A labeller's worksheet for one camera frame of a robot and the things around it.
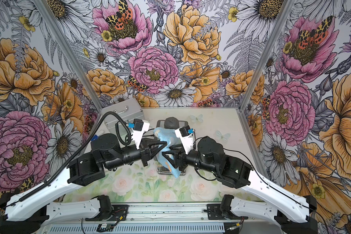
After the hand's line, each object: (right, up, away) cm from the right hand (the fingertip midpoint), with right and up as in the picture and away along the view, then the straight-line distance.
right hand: (167, 154), depth 58 cm
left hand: (-1, +3, -3) cm, 4 cm away
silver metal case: (-30, +20, +42) cm, 55 cm away
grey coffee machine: (0, +12, +14) cm, 19 cm away
